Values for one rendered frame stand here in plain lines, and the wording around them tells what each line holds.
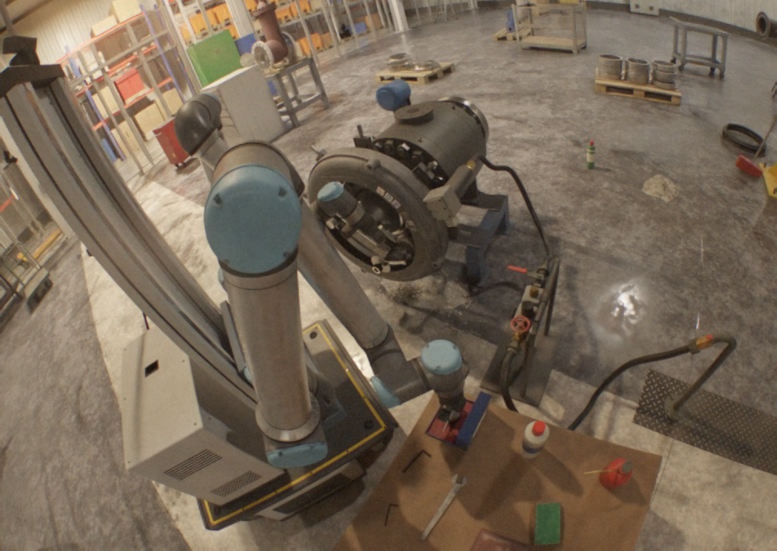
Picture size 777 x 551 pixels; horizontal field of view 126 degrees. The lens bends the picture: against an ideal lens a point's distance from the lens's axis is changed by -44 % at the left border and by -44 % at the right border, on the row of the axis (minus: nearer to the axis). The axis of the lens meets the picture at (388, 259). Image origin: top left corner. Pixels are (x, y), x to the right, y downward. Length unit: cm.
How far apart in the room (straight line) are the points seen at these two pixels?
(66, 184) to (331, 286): 58
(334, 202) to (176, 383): 82
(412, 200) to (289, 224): 101
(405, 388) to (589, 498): 66
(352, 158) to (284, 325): 103
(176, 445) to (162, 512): 124
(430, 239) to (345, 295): 80
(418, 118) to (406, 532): 174
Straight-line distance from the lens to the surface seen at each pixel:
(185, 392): 115
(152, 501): 239
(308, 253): 63
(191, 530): 213
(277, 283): 47
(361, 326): 79
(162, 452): 114
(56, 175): 78
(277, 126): 553
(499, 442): 114
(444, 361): 81
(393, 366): 84
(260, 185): 39
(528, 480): 112
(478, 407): 105
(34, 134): 78
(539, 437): 95
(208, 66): 855
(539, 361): 179
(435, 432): 116
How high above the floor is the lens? 157
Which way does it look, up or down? 42 degrees down
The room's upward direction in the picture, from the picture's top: 19 degrees counter-clockwise
